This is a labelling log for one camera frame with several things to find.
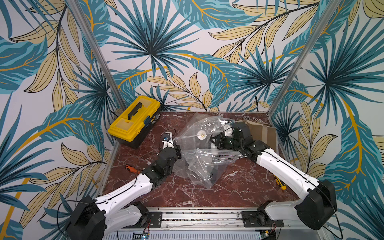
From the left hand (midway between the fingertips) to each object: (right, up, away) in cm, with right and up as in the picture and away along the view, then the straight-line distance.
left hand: (174, 143), depth 80 cm
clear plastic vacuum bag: (+13, -9, +1) cm, 16 cm away
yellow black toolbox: (-25, +10, +9) cm, 29 cm away
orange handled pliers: (-25, -16, +8) cm, 31 cm away
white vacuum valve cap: (+15, +4, +2) cm, 15 cm away
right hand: (+19, +3, -2) cm, 19 cm away
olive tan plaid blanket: (+55, +5, +20) cm, 59 cm away
